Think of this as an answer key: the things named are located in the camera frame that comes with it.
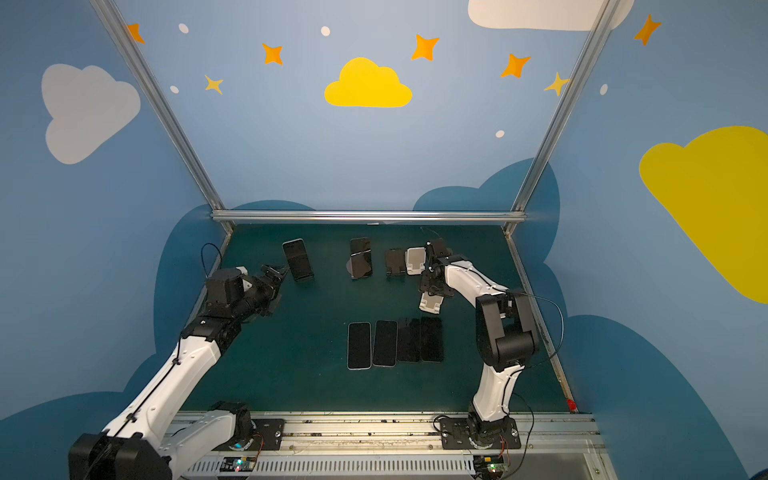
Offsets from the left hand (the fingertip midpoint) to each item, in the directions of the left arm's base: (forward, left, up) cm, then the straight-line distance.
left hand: (291, 278), depth 80 cm
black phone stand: (+18, -29, -18) cm, 38 cm away
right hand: (+9, -42, -15) cm, 46 cm away
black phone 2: (+20, -17, -15) cm, 31 cm away
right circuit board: (-40, -51, -22) cm, 69 cm away
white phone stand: (+20, -36, -15) cm, 44 cm away
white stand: (+3, -41, -18) cm, 44 cm away
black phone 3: (-11, -40, -20) cm, 46 cm away
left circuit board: (-40, +10, -22) cm, 47 cm away
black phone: (+19, +5, -16) cm, 25 cm away
